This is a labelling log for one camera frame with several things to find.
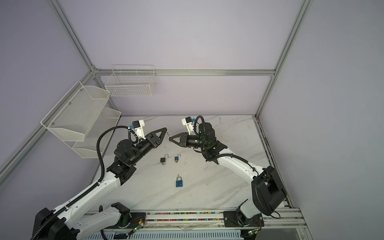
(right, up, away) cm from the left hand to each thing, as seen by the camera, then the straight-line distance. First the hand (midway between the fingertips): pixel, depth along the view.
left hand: (165, 130), depth 69 cm
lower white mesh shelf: (-42, -10, +6) cm, 43 cm away
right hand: (+2, -5, 0) cm, 5 cm away
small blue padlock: (+2, -19, +27) cm, 33 cm away
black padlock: (-7, -20, +27) cm, 34 cm away
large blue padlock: (+4, -31, +16) cm, 35 cm away
